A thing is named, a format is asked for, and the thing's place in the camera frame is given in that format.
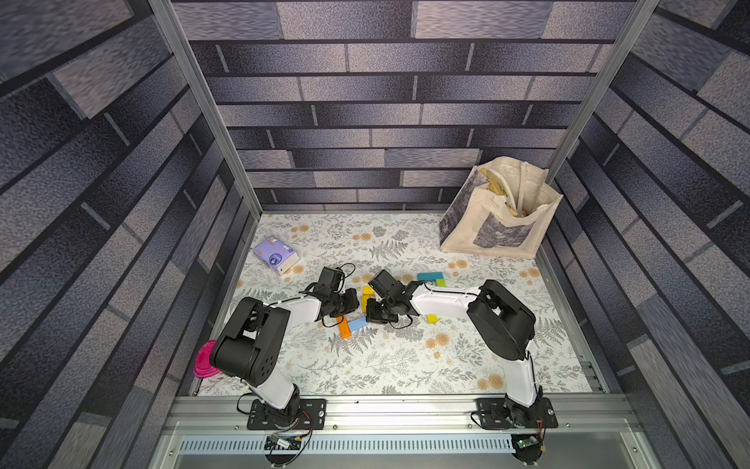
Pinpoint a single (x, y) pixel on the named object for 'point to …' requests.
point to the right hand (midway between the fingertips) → (363, 317)
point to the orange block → (344, 326)
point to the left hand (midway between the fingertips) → (361, 300)
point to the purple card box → (279, 256)
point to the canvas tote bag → (500, 208)
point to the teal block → (430, 277)
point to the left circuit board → (274, 442)
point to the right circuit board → (529, 441)
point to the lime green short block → (440, 282)
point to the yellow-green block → (432, 319)
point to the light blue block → (357, 323)
